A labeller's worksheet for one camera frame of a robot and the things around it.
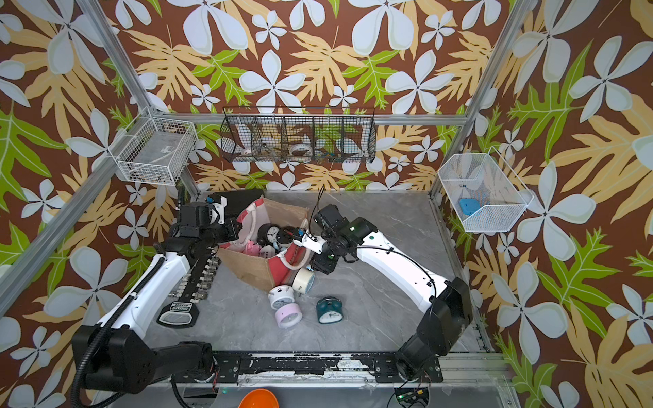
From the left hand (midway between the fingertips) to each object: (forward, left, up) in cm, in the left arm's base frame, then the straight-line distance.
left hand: (242, 221), depth 82 cm
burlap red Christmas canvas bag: (-2, -5, -15) cm, 15 cm away
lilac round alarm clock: (-26, -16, -15) cm, 34 cm away
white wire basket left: (+22, +33, +11) cm, 41 cm away
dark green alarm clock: (-24, -29, -14) cm, 40 cm away
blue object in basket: (+3, -74, +5) cm, 74 cm away
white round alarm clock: (-20, -13, -14) cm, 27 cm away
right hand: (-11, -25, -4) cm, 27 cm away
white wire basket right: (+8, -81, +6) cm, 81 cm away
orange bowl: (-47, -10, -17) cm, 50 cm away
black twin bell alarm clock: (+4, -5, -13) cm, 15 cm away
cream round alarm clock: (-14, -20, -15) cm, 28 cm away
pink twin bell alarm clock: (-4, -1, -12) cm, 12 cm away
